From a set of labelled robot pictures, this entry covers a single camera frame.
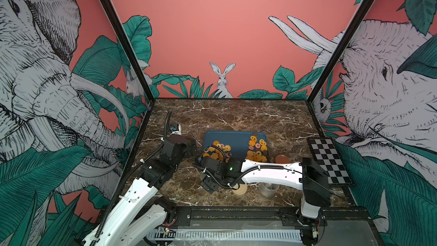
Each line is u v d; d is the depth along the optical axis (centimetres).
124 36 89
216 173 56
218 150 93
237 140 99
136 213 45
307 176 50
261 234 70
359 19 80
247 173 50
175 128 63
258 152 93
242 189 81
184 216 74
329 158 90
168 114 115
